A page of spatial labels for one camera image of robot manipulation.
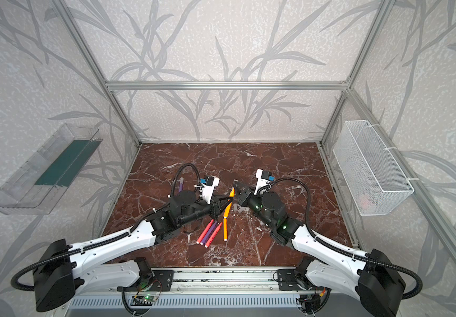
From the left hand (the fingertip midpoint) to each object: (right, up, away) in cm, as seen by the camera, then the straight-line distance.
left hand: (232, 199), depth 71 cm
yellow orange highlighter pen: (-4, -16, +15) cm, 23 cm away
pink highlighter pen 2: (-9, -18, +14) cm, 24 cm away
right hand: (0, +6, 0) cm, 6 cm away
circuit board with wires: (-33, -37, +1) cm, 50 cm away
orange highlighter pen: (-2, -5, +1) cm, 6 cm away
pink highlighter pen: (-12, -17, +14) cm, 25 cm away
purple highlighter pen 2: (-12, -19, +13) cm, 26 cm away
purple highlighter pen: (-28, +2, +31) cm, 42 cm away
